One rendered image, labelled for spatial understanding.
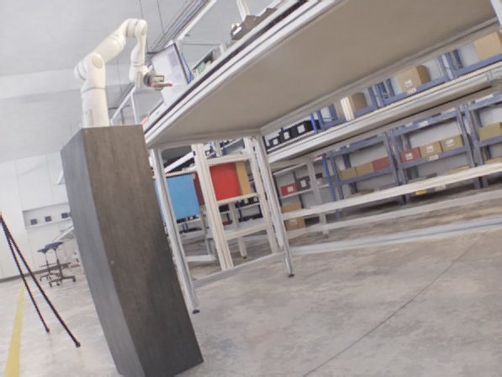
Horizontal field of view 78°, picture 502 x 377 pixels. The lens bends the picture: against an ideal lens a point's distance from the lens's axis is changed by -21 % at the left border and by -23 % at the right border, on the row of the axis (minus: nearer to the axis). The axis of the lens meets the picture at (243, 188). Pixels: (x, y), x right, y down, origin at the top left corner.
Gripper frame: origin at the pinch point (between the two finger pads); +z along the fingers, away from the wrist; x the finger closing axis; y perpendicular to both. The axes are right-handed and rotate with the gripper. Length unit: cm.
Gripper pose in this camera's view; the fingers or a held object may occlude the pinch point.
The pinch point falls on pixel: (160, 85)
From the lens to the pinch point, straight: 168.9
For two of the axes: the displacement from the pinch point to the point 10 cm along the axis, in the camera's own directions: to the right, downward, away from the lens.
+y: 8.1, -1.7, 5.6
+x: -1.1, 9.0, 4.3
